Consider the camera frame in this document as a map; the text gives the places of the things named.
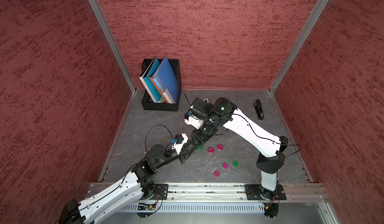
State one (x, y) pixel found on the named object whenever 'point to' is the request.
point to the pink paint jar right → (220, 147)
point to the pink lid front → (216, 173)
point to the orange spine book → (161, 94)
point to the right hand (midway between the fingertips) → (200, 143)
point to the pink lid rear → (225, 165)
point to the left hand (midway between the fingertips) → (194, 146)
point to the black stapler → (258, 109)
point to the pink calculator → (206, 99)
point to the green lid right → (235, 163)
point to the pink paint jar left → (210, 150)
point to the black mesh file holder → (148, 102)
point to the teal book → (147, 75)
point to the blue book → (166, 78)
